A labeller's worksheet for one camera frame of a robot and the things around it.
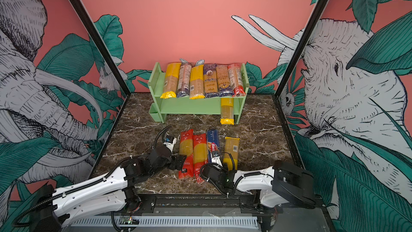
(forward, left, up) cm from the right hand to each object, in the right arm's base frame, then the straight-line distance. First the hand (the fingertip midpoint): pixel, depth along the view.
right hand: (208, 168), depth 84 cm
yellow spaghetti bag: (+36, +20, +30) cm, 51 cm away
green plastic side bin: (+32, +35, +7) cm, 48 cm away
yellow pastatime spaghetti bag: (+28, -11, +13) cm, 33 cm away
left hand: (+3, +14, +11) cm, 18 cm away
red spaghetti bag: (+11, +13, +2) cm, 17 cm away
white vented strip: (-24, +17, -1) cm, 30 cm away
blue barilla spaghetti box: (+13, -2, +3) cm, 13 cm away
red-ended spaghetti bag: (+43, -15, +29) cm, 54 cm away
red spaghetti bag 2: (+7, +5, +2) cm, 8 cm away
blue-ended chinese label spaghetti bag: (+30, -8, +30) cm, 43 cm away
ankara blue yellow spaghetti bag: (+37, -1, +29) cm, 47 cm away
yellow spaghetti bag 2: (+13, -13, +1) cm, 19 cm away
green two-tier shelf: (+33, +30, +11) cm, 46 cm away
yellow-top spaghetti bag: (+29, +6, +29) cm, 42 cm away
